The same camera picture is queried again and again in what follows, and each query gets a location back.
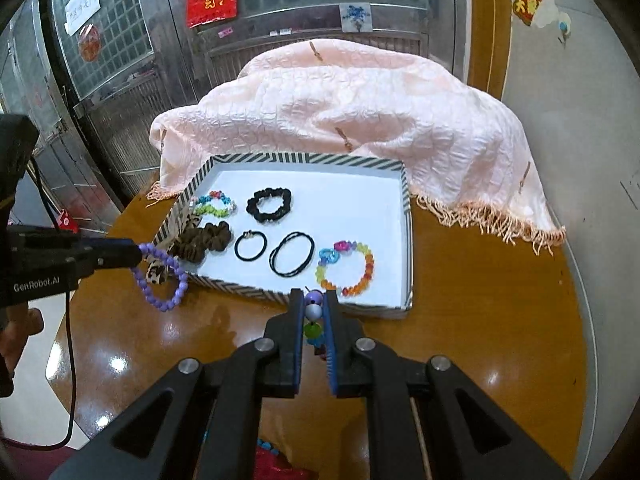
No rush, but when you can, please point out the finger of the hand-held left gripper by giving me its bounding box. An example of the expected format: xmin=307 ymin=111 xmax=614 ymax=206
xmin=82 ymin=237 xmax=142 ymax=255
xmin=75 ymin=247 xmax=144 ymax=281

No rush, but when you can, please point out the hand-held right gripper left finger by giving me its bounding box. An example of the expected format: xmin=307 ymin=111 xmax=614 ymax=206
xmin=50 ymin=288 xmax=307 ymax=480

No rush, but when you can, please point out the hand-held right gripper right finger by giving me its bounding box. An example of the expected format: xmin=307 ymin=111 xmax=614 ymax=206
xmin=323 ymin=291 xmax=572 ymax=480

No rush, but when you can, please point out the mixed colour round bead bracelet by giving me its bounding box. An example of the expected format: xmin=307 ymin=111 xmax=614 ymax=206
xmin=302 ymin=289 xmax=327 ymax=361

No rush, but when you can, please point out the purple bead bracelet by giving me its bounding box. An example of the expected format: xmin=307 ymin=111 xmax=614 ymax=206
xmin=131 ymin=242 xmax=190 ymax=312

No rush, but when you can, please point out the rainbow crystal bead bracelet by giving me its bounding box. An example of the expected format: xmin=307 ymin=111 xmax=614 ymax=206
xmin=315 ymin=241 xmax=376 ymax=297

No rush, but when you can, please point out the thin black double hair tie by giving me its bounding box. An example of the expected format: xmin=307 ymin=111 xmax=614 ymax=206
xmin=269 ymin=231 xmax=317 ymax=277

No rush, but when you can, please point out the brown scrunchie with leopard ribbon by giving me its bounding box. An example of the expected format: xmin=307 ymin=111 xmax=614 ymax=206
xmin=145 ymin=210 xmax=235 ymax=287

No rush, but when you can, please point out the colourful flower bead bracelet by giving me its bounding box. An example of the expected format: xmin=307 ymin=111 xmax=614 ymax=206
xmin=189 ymin=190 xmax=237 ymax=219

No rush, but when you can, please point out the black scrunchie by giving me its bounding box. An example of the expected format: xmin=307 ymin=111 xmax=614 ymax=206
xmin=246 ymin=186 xmax=295 ymax=224

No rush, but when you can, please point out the striped cardboard box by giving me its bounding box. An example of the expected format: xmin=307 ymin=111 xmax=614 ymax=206
xmin=152 ymin=152 xmax=415 ymax=321

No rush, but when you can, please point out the person's left hand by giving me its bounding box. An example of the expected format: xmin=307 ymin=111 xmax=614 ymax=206
xmin=0 ymin=307 xmax=44 ymax=387

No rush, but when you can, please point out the red bag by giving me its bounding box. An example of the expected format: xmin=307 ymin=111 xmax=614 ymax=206
xmin=56 ymin=209 xmax=81 ymax=235

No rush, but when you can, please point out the metal security door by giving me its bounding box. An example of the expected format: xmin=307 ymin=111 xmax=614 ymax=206
xmin=0 ymin=0 xmax=473 ymax=231

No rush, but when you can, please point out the red bow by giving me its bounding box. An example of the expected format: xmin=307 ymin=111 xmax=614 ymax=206
xmin=255 ymin=447 xmax=321 ymax=480

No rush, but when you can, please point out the round red sticker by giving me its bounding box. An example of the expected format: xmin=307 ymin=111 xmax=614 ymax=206
xmin=77 ymin=24 xmax=102 ymax=61

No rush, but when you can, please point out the pink fringed scarf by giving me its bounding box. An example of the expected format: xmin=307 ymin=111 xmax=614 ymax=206
xmin=146 ymin=39 xmax=567 ymax=258

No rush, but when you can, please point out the white paper note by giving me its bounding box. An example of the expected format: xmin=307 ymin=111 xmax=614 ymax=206
xmin=64 ymin=0 xmax=101 ymax=36

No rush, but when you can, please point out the white blue floral sticker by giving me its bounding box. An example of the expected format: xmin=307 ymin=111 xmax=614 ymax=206
xmin=339 ymin=2 xmax=373 ymax=33

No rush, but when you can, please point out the wooden door frame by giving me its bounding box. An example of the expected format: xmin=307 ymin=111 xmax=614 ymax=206
xmin=467 ymin=0 xmax=513 ymax=101

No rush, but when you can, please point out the blue white wall hook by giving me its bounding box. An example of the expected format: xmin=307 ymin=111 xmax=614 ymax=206
xmin=556 ymin=10 xmax=575 ymax=50

